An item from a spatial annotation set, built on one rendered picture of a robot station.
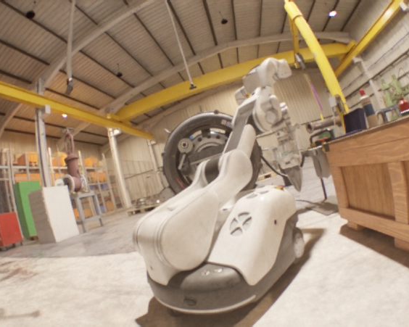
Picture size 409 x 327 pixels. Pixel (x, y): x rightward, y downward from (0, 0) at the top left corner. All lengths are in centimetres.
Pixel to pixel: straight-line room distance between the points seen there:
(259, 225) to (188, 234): 22
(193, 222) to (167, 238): 10
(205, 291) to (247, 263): 14
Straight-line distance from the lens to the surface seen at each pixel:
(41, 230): 506
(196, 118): 160
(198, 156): 152
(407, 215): 84
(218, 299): 63
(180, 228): 63
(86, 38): 984
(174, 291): 68
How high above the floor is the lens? 47
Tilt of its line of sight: 4 degrees up
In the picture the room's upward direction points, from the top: 16 degrees counter-clockwise
